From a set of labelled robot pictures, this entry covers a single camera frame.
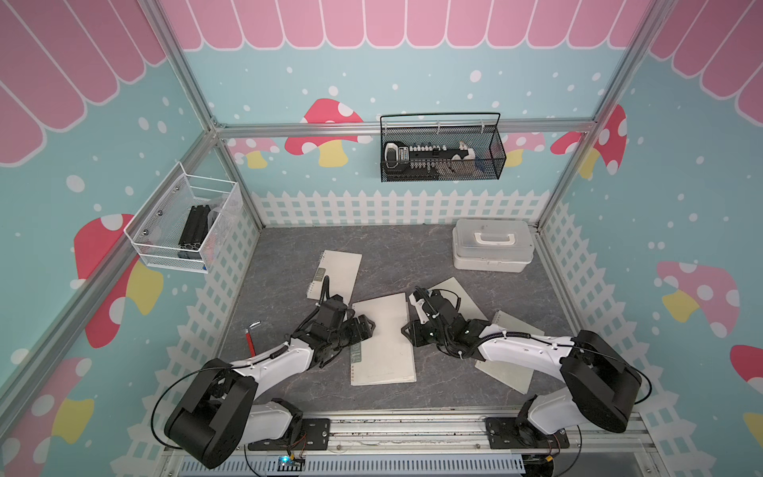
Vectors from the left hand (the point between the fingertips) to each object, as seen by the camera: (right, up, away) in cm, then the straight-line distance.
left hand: (365, 333), depth 88 cm
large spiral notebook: (+6, -6, -3) cm, 9 cm away
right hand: (+11, +2, -4) cm, 12 cm away
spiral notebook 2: (+43, -10, -5) cm, 44 cm away
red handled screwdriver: (-36, -2, +3) cm, 36 cm away
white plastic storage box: (+43, +27, +11) cm, 52 cm away
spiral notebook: (+24, +14, -11) cm, 30 cm away
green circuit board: (-19, -28, -15) cm, 37 cm away
